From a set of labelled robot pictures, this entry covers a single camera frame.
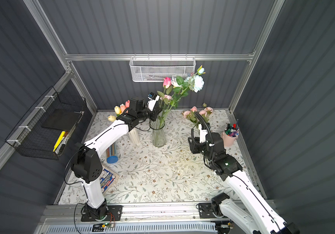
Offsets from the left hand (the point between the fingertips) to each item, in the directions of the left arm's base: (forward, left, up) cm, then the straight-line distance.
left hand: (164, 110), depth 83 cm
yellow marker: (-20, +52, -1) cm, 55 cm away
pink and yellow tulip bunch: (-3, +25, +3) cm, 25 cm away
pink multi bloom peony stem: (+20, -32, -22) cm, 43 cm away
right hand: (-18, -16, -2) cm, 24 cm away
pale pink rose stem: (+13, -21, -22) cm, 33 cm away
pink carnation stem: (+3, -1, +6) cm, 7 cm away
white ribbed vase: (-5, +20, -18) cm, 27 cm away
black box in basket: (-7, +56, 0) cm, 56 cm away
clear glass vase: (-3, +4, -24) cm, 24 cm away
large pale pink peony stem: (+18, -17, -23) cm, 33 cm away
